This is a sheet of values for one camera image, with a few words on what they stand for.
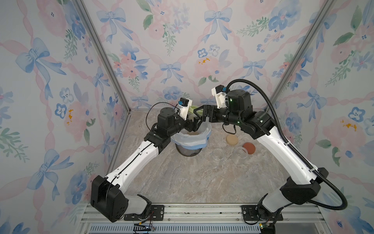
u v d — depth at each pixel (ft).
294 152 1.36
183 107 1.96
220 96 1.85
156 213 2.42
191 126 2.07
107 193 1.29
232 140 3.31
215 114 1.82
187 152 2.97
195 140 2.40
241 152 3.09
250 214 2.40
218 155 3.11
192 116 2.07
